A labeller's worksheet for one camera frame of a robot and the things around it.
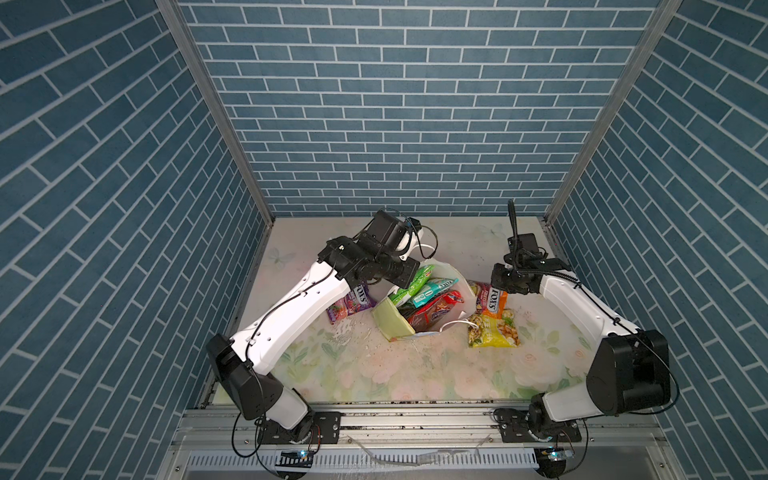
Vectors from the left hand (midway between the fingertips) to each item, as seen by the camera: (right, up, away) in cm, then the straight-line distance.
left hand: (422, 272), depth 71 cm
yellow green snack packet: (+22, -19, +16) cm, 33 cm away
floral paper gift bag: (-7, -11, -2) cm, 14 cm away
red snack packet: (+3, -13, +12) cm, 18 cm away
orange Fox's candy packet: (+23, -11, +22) cm, 34 cm away
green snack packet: (-5, -7, +5) cm, 10 cm away
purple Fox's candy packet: (-19, -11, +23) cm, 32 cm away
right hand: (+24, -4, +18) cm, 31 cm away
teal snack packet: (+3, -5, +6) cm, 8 cm away
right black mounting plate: (+25, -40, +3) cm, 47 cm away
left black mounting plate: (-24, -40, +3) cm, 47 cm away
